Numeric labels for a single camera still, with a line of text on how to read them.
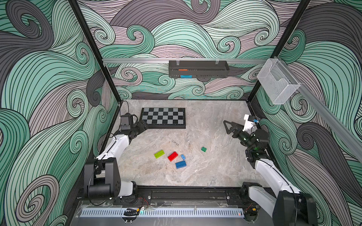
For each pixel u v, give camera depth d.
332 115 0.58
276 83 0.79
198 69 0.90
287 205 0.40
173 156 0.87
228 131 0.71
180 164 0.83
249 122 0.69
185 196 0.74
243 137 0.69
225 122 0.74
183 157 0.88
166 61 0.95
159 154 0.90
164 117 1.04
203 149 0.92
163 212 0.70
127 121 0.68
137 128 0.79
